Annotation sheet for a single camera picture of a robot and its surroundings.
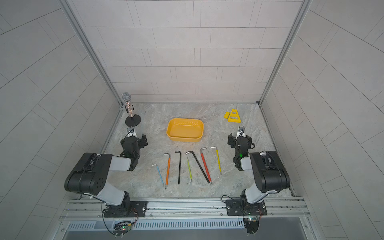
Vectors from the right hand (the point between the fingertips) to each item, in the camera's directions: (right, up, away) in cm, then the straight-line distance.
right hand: (239, 132), depth 94 cm
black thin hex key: (-37, -18, -9) cm, 42 cm away
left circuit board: (-60, -39, -29) cm, 77 cm away
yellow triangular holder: (0, +10, +14) cm, 17 cm away
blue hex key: (-48, -22, -12) cm, 54 cm away
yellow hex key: (-14, -15, -6) cm, 21 cm away
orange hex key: (-43, -20, -12) cm, 49 cm away
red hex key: (-20, -21, -12) cm, 32 cm away
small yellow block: (-5, +11, +14) cm, 19 cm away
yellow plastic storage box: (-34, +1, +8) cm, 35 cm away
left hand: (-64, 0, 0) cm, 64 cm away
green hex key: (-31, -21, -12) cm, 39 cm away
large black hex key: (-26, -17, -8) cm, 32 cm away
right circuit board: (0, -43, -23) cm, 49 cm away
